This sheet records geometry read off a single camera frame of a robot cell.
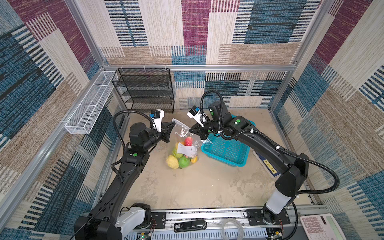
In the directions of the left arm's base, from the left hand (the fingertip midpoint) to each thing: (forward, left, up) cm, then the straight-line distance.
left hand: (173, 120), depth 71 cm
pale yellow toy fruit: (-9, +3, -26) cm, 27 cm away
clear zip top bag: (-6, -5, -17) cm, 18 cm away
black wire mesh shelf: (+43, +24, -13) cm, 51 cm away
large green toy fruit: (-8, -3, -27) cm, 28 cm away
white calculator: (-40, -67, -31) cm, 84 cm away
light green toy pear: (-5, +1, -24) cm, 25 cm away
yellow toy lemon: (-7, -9, -28) cm, 30 cm away
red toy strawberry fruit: (-1, -6, -17) cm, 18 cm away
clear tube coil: (-37, -28, -29) cm, 54 cm away
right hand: (-2, -9, -6) cm, 11 cm away
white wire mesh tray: (+2, +42, 0) cm, 42 cm away
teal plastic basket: (+3, -32, -34) cm, 47 cm away
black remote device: (-38, -7, -29) cm, 49 cm away
